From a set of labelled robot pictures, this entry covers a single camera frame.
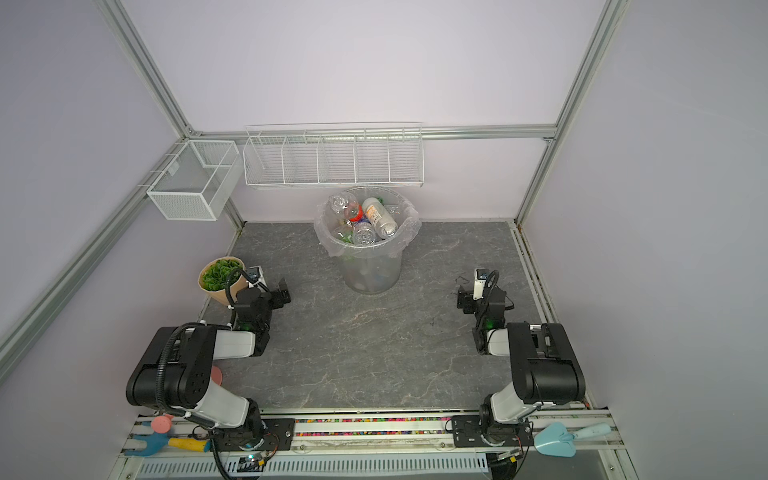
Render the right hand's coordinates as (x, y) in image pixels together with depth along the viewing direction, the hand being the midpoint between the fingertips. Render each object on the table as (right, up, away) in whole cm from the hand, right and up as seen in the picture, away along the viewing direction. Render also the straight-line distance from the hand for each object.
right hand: (478, 287), depth 94 cm
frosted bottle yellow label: (-29, +18, -16) cm, 38 cm away
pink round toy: (-79, -27, -28) cm, 88 cm away
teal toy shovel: (+13, -34, -22) cm, 43 cm away
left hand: (-66, +2, -1) cm, 66 cm away
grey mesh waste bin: (-34, +5, -4) cm, 35 cm away
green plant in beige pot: (-83, +4, -3) cm, 83 cm away
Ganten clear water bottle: (-41, +24, -12) cm, 49 cm away
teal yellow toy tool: (-86, -36, -21) cm, 95 cm away
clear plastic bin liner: (-34, +21, -10) cm, 41 cm away
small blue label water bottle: (-36, +17, -10) cm, 41 cm away
